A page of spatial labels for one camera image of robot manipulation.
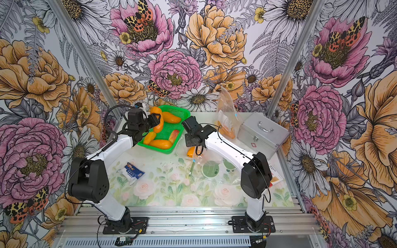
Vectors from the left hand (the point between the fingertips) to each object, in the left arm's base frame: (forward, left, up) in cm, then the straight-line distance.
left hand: (158, 120), depth 91 cm
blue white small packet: (-23, +15, -18) cm, 33 cm away
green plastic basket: (+4, -5, -15) cm, 16 cm away
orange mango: (-6, -1, -1) cm, 6 cm away
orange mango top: (+17, -2, -15) cm, 23 cm away
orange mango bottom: (-8, 0, -14) cm, 16 cm away
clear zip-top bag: (+3, -41, -3) cm, 42 cm away
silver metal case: (-7, -60, -6) cm, 61 cm away
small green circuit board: (-55, +12, -23) cm, 61 cm away
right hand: (-14, -20, -4) cm, 25 cm away
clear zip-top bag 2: (-20, -28, -17) cm, 39 cm away
